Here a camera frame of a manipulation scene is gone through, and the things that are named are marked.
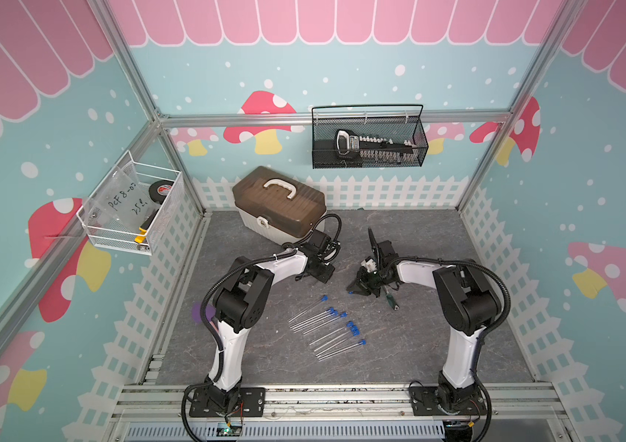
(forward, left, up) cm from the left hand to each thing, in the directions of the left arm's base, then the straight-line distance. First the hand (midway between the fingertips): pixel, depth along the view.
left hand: (326, 275), depth 100 cm
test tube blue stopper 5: (-24, -11, 0) cm, 26 cm away
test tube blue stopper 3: (-15, -5, 0) cm, 16 cm away
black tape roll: (+8, +49, +33) cm, 60 cm away
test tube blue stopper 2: (-14, -3, +1) cm, 15 cm away
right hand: (-5, -8, +1) cm, 9 cm away
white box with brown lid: (+14, +16, +21) cm, 30 cm away
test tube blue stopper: (-9, +1, -1) cm, 9 cm away
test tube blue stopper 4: (-18, -8, 0) cm, 20 cm away
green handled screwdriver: (-10, -23, 0) cm, 25 cm away
